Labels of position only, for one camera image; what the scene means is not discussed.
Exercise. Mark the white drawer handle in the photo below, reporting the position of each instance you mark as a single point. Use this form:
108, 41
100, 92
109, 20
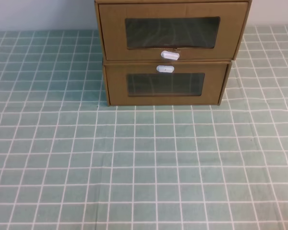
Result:
170, 55
165, 69

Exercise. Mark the brown cardboard shoebox drawer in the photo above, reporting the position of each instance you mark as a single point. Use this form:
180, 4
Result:
172, 31

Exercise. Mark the lower brown cardboard shoebox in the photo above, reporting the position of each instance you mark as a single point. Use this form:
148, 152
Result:
191, 83

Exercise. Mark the cyan checkered tablecloth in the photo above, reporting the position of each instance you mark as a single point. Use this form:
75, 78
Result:
68, 161

